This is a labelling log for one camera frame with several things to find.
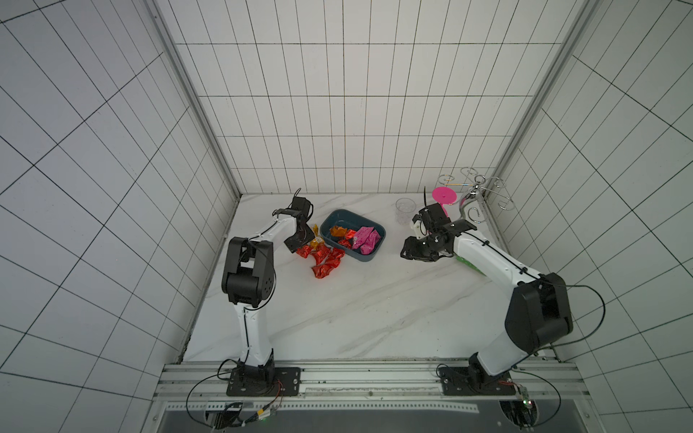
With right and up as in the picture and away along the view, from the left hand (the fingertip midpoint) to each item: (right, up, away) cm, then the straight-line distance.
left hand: (302, 244), depth 100 cm
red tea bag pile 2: (+8, -8, -8) cm, 14 cm away
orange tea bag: (+14, +5, -2) cm, 15 cm away
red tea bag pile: (+9, -4, -2) cm, 10 cm away
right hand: (+34, -2, -12) cm, 36 cm away
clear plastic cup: (+42, +14, +11) cm, 45 cm away
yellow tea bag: (+6, +2, 0) cm, 6 cm away
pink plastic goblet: (+47, +17, -18) cm, 53 cm away
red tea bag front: (+18, +4, +1) cm, 18 cm away
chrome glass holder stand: (+58, +17, -17) cm, 62 cm away
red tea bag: (+1, -2, -2) cm, 3 cm away
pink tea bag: (+22, +3, -1) cm, 22 cm away
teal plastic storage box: (+18, +9, +7) cm, 21 cm away
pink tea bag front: (+26, 0, -2) cm, 26 cm away
